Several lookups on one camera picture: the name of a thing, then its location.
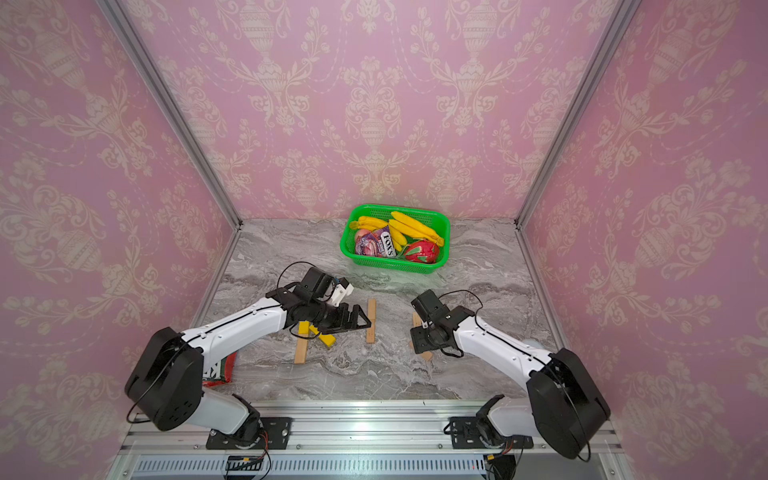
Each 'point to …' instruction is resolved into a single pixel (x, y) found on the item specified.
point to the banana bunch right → (403, 226)
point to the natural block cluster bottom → (427, 355)
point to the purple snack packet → (375, 243)
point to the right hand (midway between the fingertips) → (421, 342)
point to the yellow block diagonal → (303, 327)
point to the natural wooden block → (300, 355)
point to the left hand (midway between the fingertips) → (361, 328)
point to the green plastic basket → (435, 220)
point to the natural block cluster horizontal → (371, 333)
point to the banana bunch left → (368, 223)
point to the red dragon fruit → (422, 251)
